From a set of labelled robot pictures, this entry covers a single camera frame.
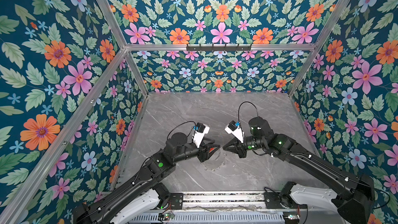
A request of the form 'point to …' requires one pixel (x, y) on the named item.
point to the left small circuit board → (165, 216)
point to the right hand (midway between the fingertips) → (224, 146)
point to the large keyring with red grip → (211, 150)
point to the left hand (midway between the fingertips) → (219, 143)
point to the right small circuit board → (291, 217)
